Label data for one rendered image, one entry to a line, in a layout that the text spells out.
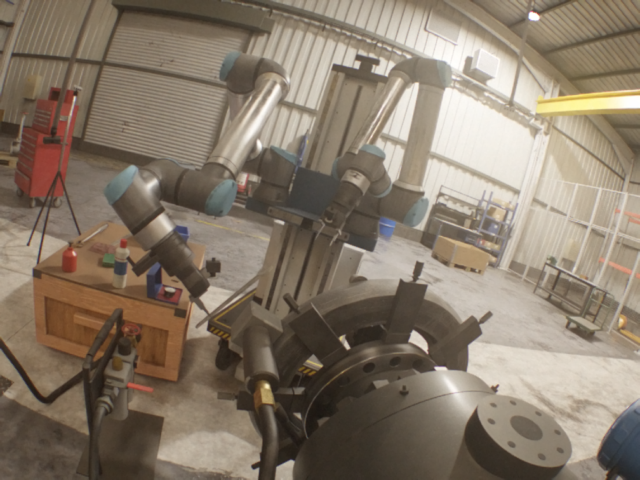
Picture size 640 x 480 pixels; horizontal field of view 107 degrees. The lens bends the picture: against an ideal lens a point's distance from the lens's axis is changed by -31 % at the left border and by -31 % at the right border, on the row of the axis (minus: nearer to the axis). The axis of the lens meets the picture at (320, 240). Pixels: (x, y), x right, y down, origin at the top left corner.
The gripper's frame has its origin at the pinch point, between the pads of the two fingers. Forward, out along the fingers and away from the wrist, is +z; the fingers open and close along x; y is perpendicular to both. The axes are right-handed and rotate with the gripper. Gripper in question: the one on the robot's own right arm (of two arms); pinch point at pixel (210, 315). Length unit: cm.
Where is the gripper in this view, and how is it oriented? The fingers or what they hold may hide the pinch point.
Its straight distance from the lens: 80.0
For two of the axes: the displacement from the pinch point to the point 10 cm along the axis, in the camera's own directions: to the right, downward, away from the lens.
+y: 7.4, -6.1, 2.7
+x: -4.3, -1.2, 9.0
